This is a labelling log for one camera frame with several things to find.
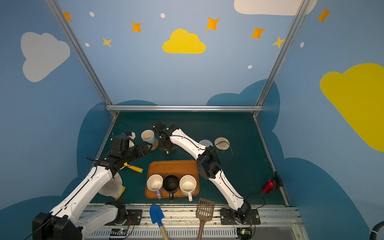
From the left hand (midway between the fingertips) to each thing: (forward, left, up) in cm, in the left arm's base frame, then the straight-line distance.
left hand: (146, 146), depth 82 cm
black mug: (-15, -14, -15) cm, 26 cm away
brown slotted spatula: (-30, -33, -15) cm, 47 cm away
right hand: (+5, -10, -9) cm, 14 cm away
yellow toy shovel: (-8, +5, -16) cm, 18 cm away
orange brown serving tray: (-5, -17, -18) cm, 25 cm away
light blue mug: (+14, +4, -10) cm, 18 cm away
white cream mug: (-15, -24, -15) cm, 32 cm away
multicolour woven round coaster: (+14, -47, -17) cm, 52 cm away
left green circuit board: (-38, +10, -20) cm, 44 cm away
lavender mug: (-15, -5, -15) cm, 22 cm away
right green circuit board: (-38, -53, -20) cm, 69 cm away
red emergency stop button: (-18, -68, -7) cm, 71 cm away
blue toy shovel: (-31, -8, -16) cm, 36 cm away
